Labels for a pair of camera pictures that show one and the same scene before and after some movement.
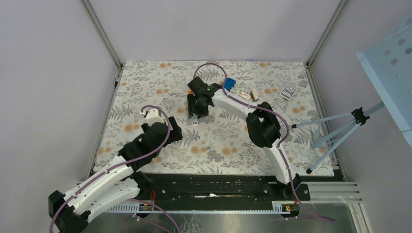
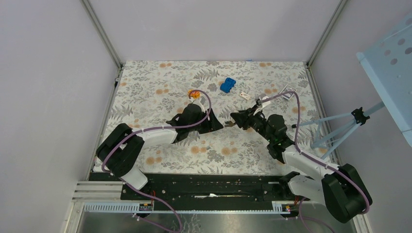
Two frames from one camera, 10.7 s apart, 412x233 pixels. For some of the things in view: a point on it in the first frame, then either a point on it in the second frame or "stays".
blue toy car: x=229 y=83 stays
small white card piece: x=245 y=95 stays
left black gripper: x=175 y=132 to x=212 y=124
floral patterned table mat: x=219 y=143 stays
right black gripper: x=192 y=109 to x=244 y=118
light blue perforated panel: x=388 y=60 stays
